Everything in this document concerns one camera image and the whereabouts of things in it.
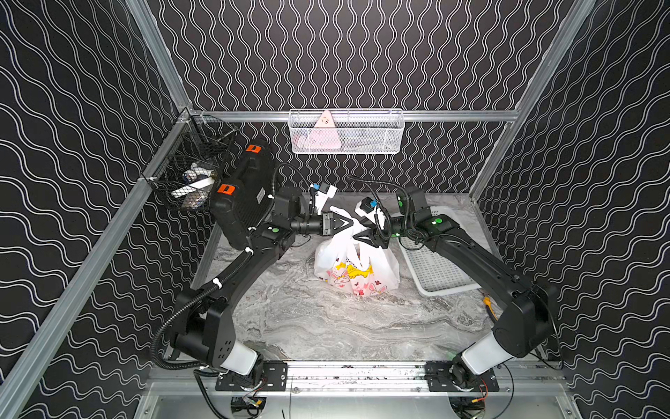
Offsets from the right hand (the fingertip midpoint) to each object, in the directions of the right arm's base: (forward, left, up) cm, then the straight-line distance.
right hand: (358, 226), depth 79 cm
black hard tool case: (+12, +39, -3) cm, 41 cm away
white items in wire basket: (+7, +46, +12) cm, 48 cm away
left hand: (-3, +2, +7) cm, 8 cm away
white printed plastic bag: (-11, +2, -5) cm, 12 cm away
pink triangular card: (+31, +11, +11) cm, 35 cm away
